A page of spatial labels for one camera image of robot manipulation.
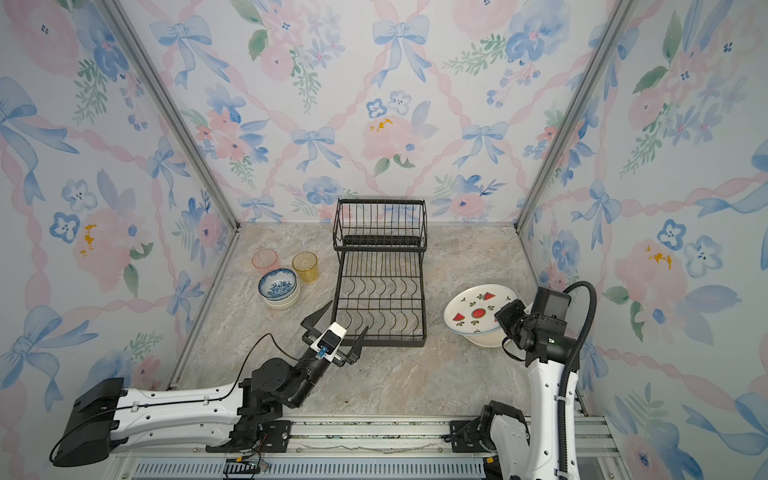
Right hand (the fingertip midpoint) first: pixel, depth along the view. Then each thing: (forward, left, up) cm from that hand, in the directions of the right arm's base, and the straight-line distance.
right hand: (501, 309), depth 76 cm
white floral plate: (+3, +6, -6) cm, 9 cm away
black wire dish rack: (+21, +33, -17) cm, 42 cm away
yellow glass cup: (+25, +58, -16) cm, 65 cm away
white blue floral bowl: (+14, +64, -11) cm, 67 cm away
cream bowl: (+7, +61, -11) cm, 63 cm away
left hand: (-7, +38, +10) cm, 40 cm away
